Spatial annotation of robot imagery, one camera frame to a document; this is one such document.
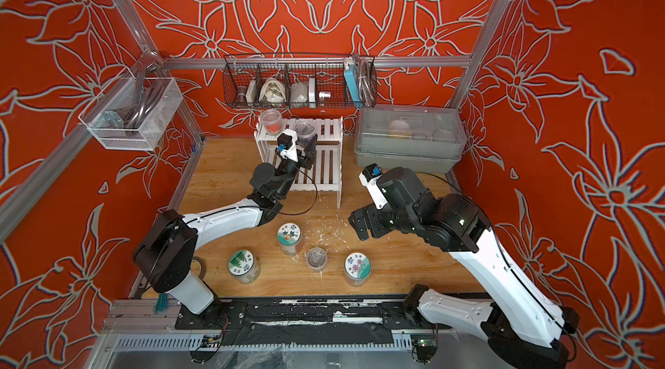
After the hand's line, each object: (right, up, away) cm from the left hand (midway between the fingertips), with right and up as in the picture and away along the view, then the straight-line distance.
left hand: (307, 130), depth 73 cm
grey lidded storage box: (+38, +1, +25) cm, 46 cm away
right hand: (+14, -22, -13) cm, 29 cm away
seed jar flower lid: (+15, -40, +1) cm, 43 cm away
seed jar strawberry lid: (-7, -33, +8) cm, 34 cm away
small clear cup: (+2, -39, +5) cm, 40 cm away
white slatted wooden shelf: (+6, -14, +19) cm, 24 cm away
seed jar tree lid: (-19, -40, +1) cm, 44 cm away
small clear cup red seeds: (-12, +4, +6) cm, 14 cm away
